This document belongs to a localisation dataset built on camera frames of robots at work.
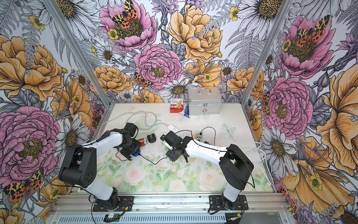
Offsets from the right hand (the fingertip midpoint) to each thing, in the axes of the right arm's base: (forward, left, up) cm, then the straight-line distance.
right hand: (176, 152), depth 87 cm
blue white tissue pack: (+36, -7, -2) cm, 37 cm away
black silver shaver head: (+12, +17, -3) cm, 21 cm away
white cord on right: (+10, -47, -8) cm, 49 cm away
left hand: (+1, +26, -4) cm, 26 cm away
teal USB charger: (+11, -16, 0) cm, 19 cm away
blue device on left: (+2, +26, -4) cm, 26 cm away
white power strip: (+19, +1, -5) cm, 20 cm away
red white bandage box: (+42, 0, -2) cm, 42 cm away
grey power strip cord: (+29, +54, -5) cm, 61 cm away
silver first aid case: (+38, -20, +7) cm, 43 cm away
